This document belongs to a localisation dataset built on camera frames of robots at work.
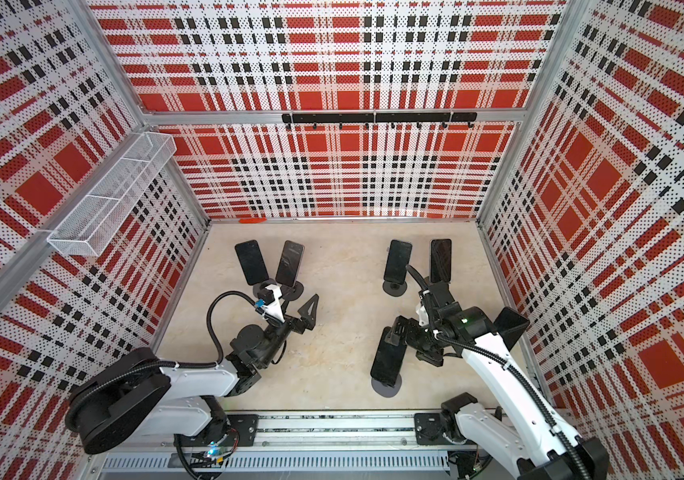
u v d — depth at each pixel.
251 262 0.93
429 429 0.74
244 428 0.74
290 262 0.93
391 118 0.89
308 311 0.73
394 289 1.01
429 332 0.63
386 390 0.80
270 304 0.68
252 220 1.27
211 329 0.68
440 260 0.99
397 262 0.94
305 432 0.75
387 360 0.74
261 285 1.01
